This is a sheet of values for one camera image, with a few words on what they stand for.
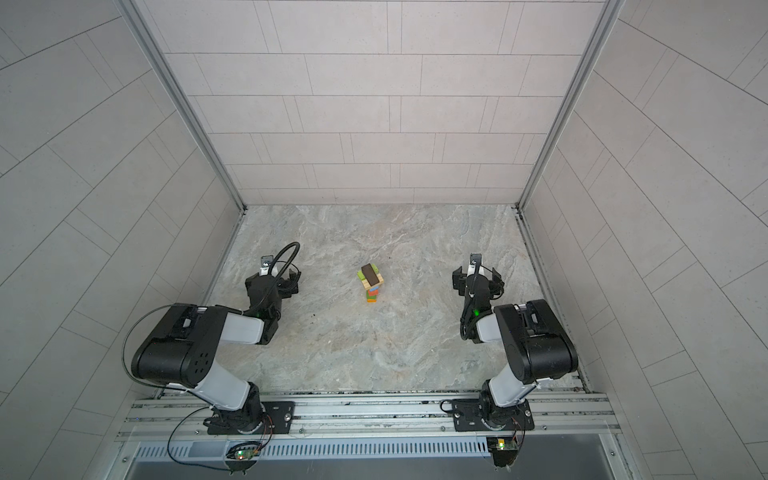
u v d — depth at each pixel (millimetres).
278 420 703
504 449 679
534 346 451
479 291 694
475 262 776
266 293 680
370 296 904
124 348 441
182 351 440
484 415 643
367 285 826
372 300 910
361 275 845
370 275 843
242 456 645
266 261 770
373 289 833
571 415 727
